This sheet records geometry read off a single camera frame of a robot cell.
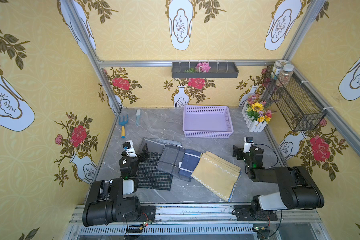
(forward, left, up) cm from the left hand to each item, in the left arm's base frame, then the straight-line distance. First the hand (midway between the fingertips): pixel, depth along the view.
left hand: (133, 145), depth 88 cm
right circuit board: (-42, -64, -10) cm, 77 cm away
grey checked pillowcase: (-7, -21, -7) cm, 24 cm away
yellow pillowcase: (-16, -49, -8) cm, 52 cm away
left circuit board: (-40, -7, -13) cm, 43 cm away
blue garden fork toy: (+26, +15, -12) cm, 32 cm away
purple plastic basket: (+21, -47, -5) cm, 52 cm away
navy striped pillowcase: (-7, -34, -8) cm, 35 cm away
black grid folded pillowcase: (-16, -10, -9) cm, 21 cm away
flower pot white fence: (+18, -78, +5) cm, 80 cm away
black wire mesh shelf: (+8, -92, +21) cm, 95 cm away
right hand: (+1, -68, -4) cm, 68 cm away
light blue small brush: (+34, +4, -10) cm, 36 cm away
